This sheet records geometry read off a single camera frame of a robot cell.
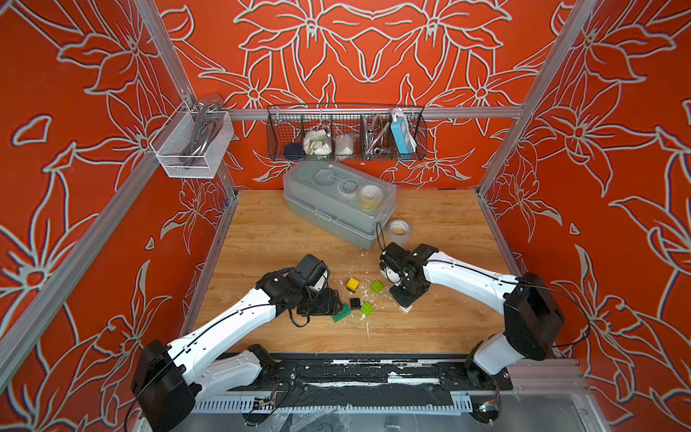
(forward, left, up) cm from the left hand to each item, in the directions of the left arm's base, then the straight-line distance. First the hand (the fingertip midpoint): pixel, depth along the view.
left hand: (335, 306), depth 75 cm
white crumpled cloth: (+50, +12, +21) cm, 55 cm away
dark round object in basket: (+49, +19, +17) cm, 55 cm away
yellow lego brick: (+11, -4, -8) cm, 14 cm away
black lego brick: (+5, -6, -10) cm, 12 cm away
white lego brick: (+4, -22, -9) cm, 24 cm away
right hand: (+6, -19, -5) cm, 21 cm away
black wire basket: (+56, +2, +20) cm, 59 cm away
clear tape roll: (+37, -22, -11) cm, 44 cm away
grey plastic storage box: (+35, +1, +8) cm, 36 cm away
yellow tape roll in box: (+38, -10, +6) cm, 40 cm away
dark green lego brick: (+3, -3, -10) cm, 11 cm away
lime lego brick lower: (+3, -10, -9) cm, 14 cm away
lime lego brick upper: (+12, -13, -10) cm, 20 cm away
